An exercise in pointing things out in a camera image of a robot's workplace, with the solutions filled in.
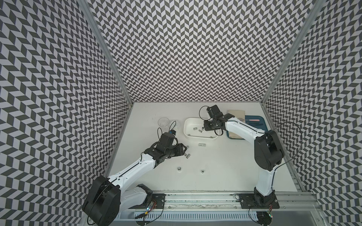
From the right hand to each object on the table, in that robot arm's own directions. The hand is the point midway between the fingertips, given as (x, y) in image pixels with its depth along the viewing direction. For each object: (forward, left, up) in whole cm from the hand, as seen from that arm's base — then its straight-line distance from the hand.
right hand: (206, 127), depth 94 cm
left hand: (-16, +15, +1) cm, 23 cm away
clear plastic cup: (+7, +30, -3) cm, 31 cm away
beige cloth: (+16, -27, -6) cm, 32 cm away
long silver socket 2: (-9, +3, -8) cm, 12 cm away
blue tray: (+6, -41, -6) cm, 42 cm away
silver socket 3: (-17, +13, -7) cm, 23 cm away
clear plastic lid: (+4, +23, -2) cm, 23 cm away
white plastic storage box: (+5, +12, -3) cm, 13 cm away
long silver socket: (-16, +15, -7) cm, 23 cm away
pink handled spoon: (+11, -37, -7) cm, 39 cm away
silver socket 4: (-27, +4, -7) cm, 28 cm away
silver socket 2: (-10, +13, -8) cm, 18 cm away
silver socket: (+4, +8, -7) cm, 12 cm away
